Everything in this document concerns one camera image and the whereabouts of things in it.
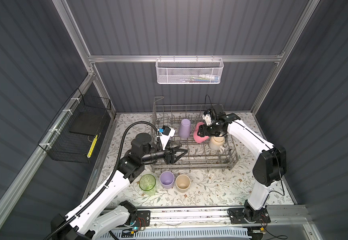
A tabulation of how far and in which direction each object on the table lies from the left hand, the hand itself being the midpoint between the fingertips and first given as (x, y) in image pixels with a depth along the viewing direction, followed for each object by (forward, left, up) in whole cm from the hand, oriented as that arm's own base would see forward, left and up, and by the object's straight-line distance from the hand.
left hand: (184, 148), depth 64 cm
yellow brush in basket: (+6, +42, -4) cm, 43 cm away
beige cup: (-4, 0, -30) cm, 31 cm away
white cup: (+14, -22, -19) cm, 32 cm away
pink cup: (+15, -11, -15) cm, 24 cm away
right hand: (+19, -14, -15) cm, 28 cm away
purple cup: (-3, +9, -29) cm, 30 cm away
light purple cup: (+25, -3, -17) cm, 30 cm away
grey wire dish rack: (+12, -15, -27) cm, 34 cm away
